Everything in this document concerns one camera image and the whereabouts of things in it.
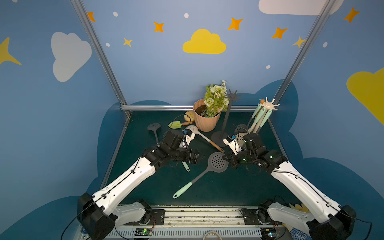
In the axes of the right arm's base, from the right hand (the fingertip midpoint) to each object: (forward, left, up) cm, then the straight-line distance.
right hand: (226, 154), depth 76 cm
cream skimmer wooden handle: (+29, +19, -16) cm, 38 cm away
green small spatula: (+35, +32, -19) cm, 51 cm away
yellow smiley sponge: (+38, +23, -13) cm, 46 cm away
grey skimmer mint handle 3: (-4, +5, -2) cm, 7 cm away
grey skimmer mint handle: (+23, -13, -5) cm, 26 cm away
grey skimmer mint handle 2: (+13, -18, +15) cm, 26 cm away
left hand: (-3, +13, +4) cm, 14 cm away
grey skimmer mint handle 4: (0, +22, -18) cm, 28 cm away
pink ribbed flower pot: (+28, +12, -8) cm, 32 cm away
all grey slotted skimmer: (+29, +48, -15) cm, 58 cm away
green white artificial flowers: (+35, +5, +7) cm, 36 cm away
